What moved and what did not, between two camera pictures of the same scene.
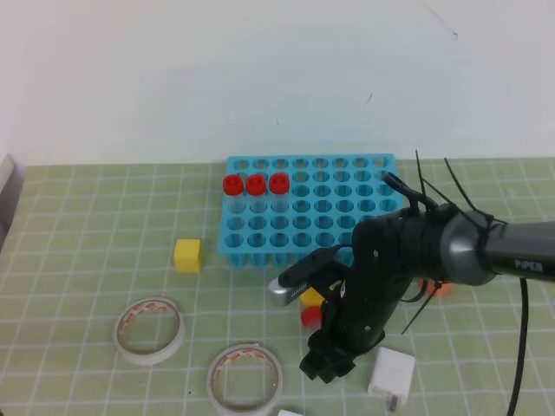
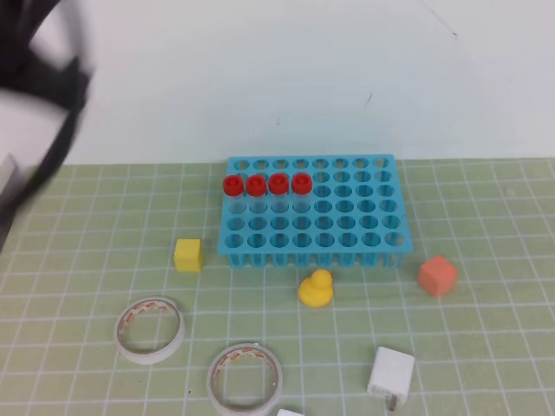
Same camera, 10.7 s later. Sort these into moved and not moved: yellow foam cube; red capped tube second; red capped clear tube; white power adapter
Moved: red capped clear tube
Not moved: yellow foam cube; red capped tube second; white power adapter
